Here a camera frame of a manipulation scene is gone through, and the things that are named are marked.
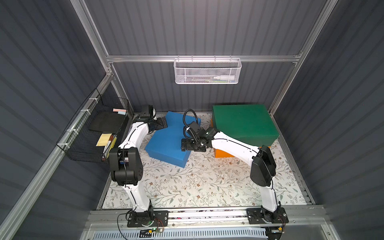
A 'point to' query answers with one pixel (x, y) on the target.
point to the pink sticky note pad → (121, 110)
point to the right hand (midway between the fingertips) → (188, 147)
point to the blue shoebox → (166, 146)
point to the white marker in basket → (225, 77)
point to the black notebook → (107, 121)
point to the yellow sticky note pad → (103, 140)
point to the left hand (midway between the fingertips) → (158, 124)
